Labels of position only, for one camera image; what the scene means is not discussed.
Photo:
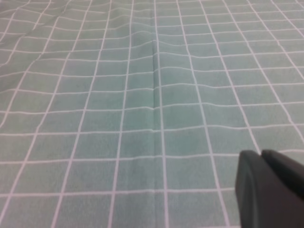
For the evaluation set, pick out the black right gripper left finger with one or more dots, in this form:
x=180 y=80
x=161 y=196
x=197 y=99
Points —
x=263 y=200

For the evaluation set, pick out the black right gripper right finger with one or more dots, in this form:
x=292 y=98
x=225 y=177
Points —
x=289 y=171

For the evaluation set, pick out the cyan checkered tablecloth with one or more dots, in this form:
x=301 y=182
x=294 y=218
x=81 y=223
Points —
x=132 y=113

